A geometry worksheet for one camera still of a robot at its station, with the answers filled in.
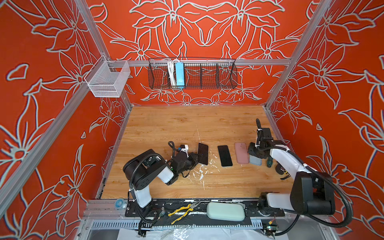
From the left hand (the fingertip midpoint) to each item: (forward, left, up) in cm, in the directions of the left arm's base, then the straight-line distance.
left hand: (204, 155), depth 85 cm
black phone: (+2, +1, -2) cm, 3 cm away
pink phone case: (+7, -25, -8) cm, 27 cm away
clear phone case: (+2, -32, -7) cm, 32 cm away
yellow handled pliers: (-26, +7, -6) cm, 27 cm away
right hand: (+6, -27, -1) cm, 28 cm away
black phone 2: (+4, -13, -7) cm, 16 cm away
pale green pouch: (-26, -13, -5) cm, 30 cm away
